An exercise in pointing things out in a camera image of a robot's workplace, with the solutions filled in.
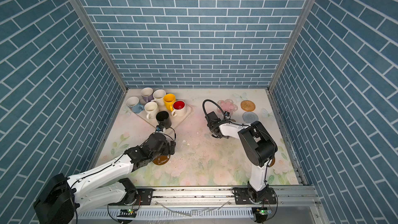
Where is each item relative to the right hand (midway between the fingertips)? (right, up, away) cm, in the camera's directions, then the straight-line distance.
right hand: (221, 130), depth 99 cm
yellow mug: (-36, +20, +6) cm, 42 cm away
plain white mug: (-46, +14, +1) cm, 48 cm away
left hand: (-28, -5, -14) cm, 32 cm away
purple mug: (-53, +25, +13) cm, 60 cm away
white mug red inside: (-28, +14, +5) cm, 32 cm away
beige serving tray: (-30, +5, +3) cm, 31 cm away
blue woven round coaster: (+20, +8, +6) cm, 22 cm away
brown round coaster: (-34, -13, -15) cm, 40 cm away
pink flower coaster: (+5, +16, +13) cm, 21 cm away
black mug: (-36, +9, -5) cm, 38 cm away
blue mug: (-58, +17, +3) cm, 61 cm away
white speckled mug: (-44, +23, +11) cm, 51 cm away
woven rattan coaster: (+21, +16, +13) cm, 29 cm away
